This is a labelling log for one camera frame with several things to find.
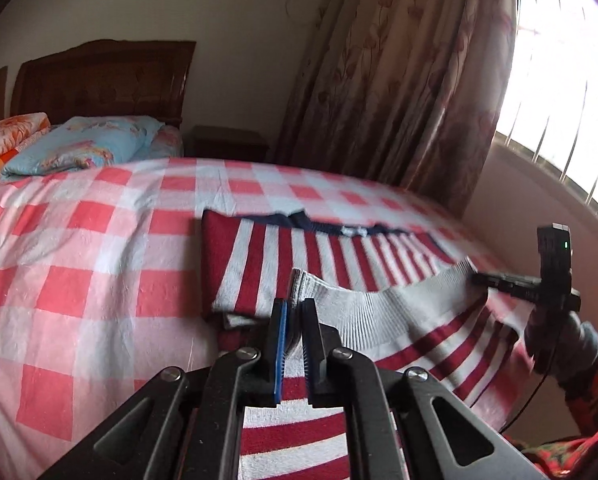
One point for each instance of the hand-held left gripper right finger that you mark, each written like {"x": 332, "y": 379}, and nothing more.
{"x": 308, "y": 360}

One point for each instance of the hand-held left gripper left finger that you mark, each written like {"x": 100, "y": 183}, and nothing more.
{"x": 279, "y": 360}

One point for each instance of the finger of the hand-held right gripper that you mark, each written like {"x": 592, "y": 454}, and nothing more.
{"x": 504, "y": 281}

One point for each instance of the red grey striped sweater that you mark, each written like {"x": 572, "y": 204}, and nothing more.
{"x": 404, "y": 310}

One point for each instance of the person's right forearm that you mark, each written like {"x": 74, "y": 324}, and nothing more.
{"x": 596, "y": 390}

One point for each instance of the person's right hand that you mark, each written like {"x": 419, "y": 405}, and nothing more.
{"x": 569, "y": 342}

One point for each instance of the window with metal grille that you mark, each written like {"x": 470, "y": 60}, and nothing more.
{"x": 569, "y": 85}

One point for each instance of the red floral cloth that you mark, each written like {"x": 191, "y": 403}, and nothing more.
{"x": 579, "y": 457}

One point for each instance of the dark wooden nightstand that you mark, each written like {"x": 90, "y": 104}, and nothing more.
{"x": 229, "y": 145}

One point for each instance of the bed with pink checked sheet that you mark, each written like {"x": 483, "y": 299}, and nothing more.
{"x": 79, "y": 260}

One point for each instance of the pink floral curtain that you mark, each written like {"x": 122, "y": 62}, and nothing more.
{"x": 404, "y": 70}

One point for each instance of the pink floral pillow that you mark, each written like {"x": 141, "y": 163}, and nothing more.
{"x": 169, "y": 141}

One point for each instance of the light blue floral pillow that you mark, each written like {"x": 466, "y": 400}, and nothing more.
{"x": 79, "y": 145}

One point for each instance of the large wooden headboard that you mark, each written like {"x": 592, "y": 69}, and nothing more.
{"x": 104, "y": 80}

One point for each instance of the orange floral pillow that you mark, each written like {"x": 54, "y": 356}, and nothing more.
{"x": 9, "y": 135}

